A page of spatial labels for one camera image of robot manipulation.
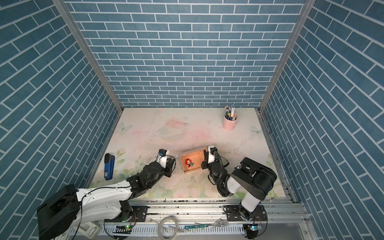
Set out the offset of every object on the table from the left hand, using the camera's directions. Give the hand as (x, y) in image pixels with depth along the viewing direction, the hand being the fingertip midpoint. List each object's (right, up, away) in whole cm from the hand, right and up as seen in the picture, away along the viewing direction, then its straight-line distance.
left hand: (174, 160), depth 83 cm
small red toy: (+7, -3, +6) cm, 10 cm away
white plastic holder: (-37, -28, -15) cm, 49 cm away
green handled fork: (+24, -27, -11) cm, 38 cm away
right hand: (+16, +5, +4) cm, 17 cm away
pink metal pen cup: (+35, +20, +20) cm, 45 cm away
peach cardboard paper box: (+9, -3, +10) cm, 14 cm away
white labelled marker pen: (+36, +29, +14) cm, 48 cm away
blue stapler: (-40, -3, +5) cm, 40 cm away
